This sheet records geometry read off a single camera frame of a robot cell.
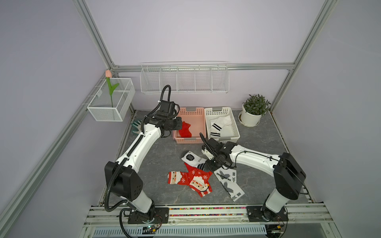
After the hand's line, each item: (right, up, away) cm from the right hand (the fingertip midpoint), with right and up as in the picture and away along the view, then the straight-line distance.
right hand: (209, 166), depth 85 cm
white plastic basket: (+16, +18, +21) cm, 32 cm away
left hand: (-17, +25, -3) cm, 30 cm away
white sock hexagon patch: (-10, +3, +6) cm, 12 cm away
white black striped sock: (+9, +25, +24) cm, 35 cm away
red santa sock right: (-6, -8, -2) cm, 10 cm away
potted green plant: (+32, +36, +14) cm, 50 cm away
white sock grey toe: (+10, -5, -1) cm, 11 cm away
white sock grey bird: (+13, -12, -4) cm, 18 cm away
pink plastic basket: (-8, +30, +29) cm, 43 cm away
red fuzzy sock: (-16, +18, +21) cm, 32 cm away
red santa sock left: (-18, -7, +1) cm, 20 cm away
